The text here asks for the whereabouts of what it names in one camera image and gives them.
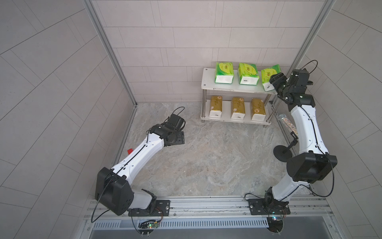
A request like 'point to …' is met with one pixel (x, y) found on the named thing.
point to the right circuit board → (275, 224)
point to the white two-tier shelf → (209, 88)
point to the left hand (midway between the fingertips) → (179, 138)
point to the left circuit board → (147, 227)
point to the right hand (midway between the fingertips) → (273, 76)
